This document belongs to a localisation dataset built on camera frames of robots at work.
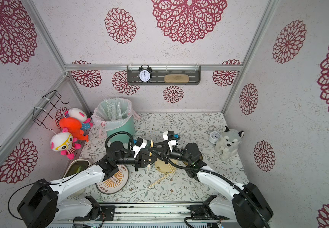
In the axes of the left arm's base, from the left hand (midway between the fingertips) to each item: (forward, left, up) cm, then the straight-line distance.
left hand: (156, 160), depth 70 cm
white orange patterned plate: (-5, +24, -21) cm, 32 cm away
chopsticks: (-2, +4, -2) cm, 4 cm away
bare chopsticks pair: (+1, -10, -20) cm, 22 cm away
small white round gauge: (+26, -39, -19) cm, 51 cm away
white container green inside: (+4, +50, -17) cm, 53 cm away
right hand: (+2, +3, +8) cm, 9 cm away
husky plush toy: (+13, -41, -7) cm, 44 cm away
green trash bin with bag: (+29, +27, +2) cm, 40 cm away
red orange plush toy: (+24, +52, -4) cm, 58 cm away
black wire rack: (+29, +59, +13) cm, 67 cm away
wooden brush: (+49, -12, +13) cm, 53 cm away
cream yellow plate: (+4, -4, -20) cm, 20 cm away
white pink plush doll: (+34, +53, -3) cm, 63 cm away
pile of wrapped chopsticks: (-3, -1, -22) cm, 22 cm away
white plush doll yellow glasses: (+12, +52, -3) cm, 54 cm away
